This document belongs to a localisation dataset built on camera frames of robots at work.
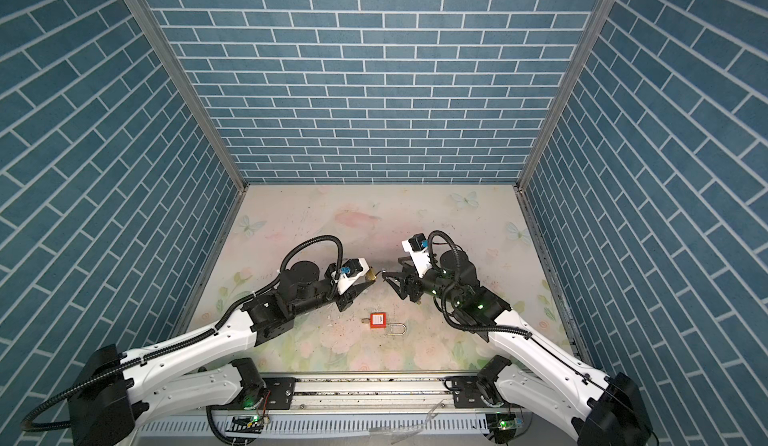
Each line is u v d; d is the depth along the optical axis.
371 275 0.72
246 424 0.72
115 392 0.39
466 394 0.74
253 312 0.56
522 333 0.50
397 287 0.68
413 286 0.64
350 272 0.61
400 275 0.64
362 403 0.74
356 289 0.66
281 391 0.74
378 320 0.85
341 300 0.64
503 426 0.70
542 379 0.48
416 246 0.63
